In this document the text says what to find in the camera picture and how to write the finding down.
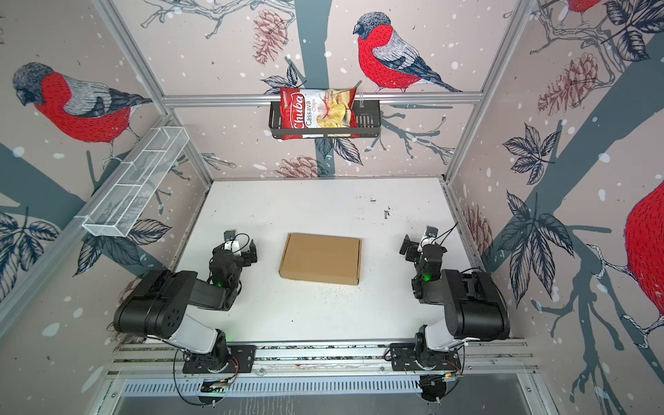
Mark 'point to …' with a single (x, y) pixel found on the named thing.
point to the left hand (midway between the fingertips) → (242, 235)
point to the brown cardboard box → (321, 258)
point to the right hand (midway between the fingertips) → (418, 236)
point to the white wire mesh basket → (135, 181)
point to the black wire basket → (369, 123)
